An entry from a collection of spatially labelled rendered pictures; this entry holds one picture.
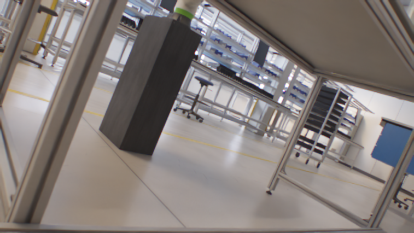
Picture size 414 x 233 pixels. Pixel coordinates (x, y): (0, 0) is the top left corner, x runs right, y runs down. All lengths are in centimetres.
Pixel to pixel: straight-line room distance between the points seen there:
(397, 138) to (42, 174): 291
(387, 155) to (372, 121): 1052
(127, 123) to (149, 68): 34
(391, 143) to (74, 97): 288
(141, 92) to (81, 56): 129
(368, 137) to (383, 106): 128
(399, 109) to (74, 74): 1323
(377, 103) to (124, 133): 1255
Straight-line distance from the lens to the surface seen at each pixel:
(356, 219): 208
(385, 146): 316
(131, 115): 181
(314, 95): 232
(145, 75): 181
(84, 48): 52
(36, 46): 524
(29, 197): 58
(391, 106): 1361
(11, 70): 123
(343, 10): 130
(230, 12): 171
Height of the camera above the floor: 50
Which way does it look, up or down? 4 degrees down
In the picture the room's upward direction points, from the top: 23 degrees clockwise
